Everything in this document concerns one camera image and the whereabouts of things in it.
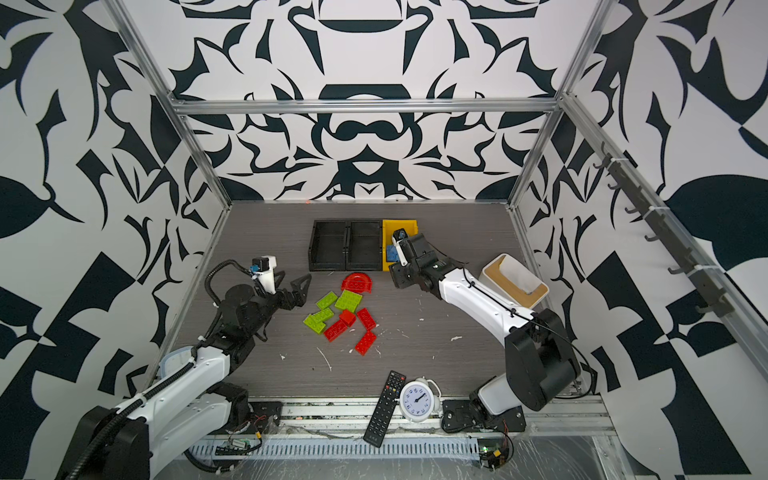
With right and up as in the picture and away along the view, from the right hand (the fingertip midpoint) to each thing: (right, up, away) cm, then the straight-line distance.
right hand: (403, 264), depth 87 cm
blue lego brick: (-3, +2, +15) cm, 15 cm away
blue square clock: (-61, -24, -7) cm, 66 cm away
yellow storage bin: (-4, +11, +16) cm, 20 cm away
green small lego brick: (-23, -12, +7) cm, 27 cm away
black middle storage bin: (-13, +5, +22) cm, 26 cm away
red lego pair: (-17, -17, +2) cm, 24 cm away
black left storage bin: (-26, +3, +22) cm, 34 cm away
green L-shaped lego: (-25, -16, +1) cm, 30 cm away
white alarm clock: (+3, -32, -12) cm, 34 cm away
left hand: (-29, -1, -6) cm, 30 cm away
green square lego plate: (-17, -12, +7) cm, 21 cm away
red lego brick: (-11, -16, +2) cm, 20 cm away
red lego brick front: (-11, -22, -2) cm, 25 cm away
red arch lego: (-14, -6, +11) cm, 19 cm away
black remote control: (-7, -36, -15) cm, 40 cm away
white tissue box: (+34, -5, +6) cm, 35 cm away
